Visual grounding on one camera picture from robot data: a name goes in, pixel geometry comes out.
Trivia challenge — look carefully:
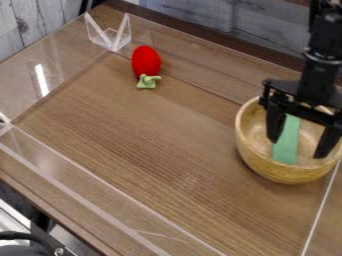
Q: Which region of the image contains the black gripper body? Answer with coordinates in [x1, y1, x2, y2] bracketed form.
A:
[259, 79, 342, 127]

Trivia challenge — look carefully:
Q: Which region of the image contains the clear acrylic corner bracket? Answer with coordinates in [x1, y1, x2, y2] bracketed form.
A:
[84, 13, 130, 52]

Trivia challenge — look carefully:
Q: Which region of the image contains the clear acrylic tray wall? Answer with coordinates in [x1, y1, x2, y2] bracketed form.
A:
[0, 113, 225, 256]

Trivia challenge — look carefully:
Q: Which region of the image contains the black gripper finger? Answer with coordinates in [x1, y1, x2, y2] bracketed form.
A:
[265, 101, 285, 143]
[313, 125, 342, 159]

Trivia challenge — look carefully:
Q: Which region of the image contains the black cable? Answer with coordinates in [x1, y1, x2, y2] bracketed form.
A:
[0, 231, 54, 256]

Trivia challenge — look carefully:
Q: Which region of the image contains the black metal table clamp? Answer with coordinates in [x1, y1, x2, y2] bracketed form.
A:
[29, 223, 72, 256]

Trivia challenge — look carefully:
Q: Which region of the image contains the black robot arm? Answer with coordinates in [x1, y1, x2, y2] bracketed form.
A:
[259, 0, 342, 159]

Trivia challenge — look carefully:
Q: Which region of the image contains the green stick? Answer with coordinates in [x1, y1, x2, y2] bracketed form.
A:
[272, 115, 300, 165]

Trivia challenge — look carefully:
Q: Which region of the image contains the light wooden bowl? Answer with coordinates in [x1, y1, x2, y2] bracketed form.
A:
[235, 97, 342, 184]

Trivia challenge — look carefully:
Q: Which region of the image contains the red plush strawberry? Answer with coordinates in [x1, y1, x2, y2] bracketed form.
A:
[130, 45, 161, 89]

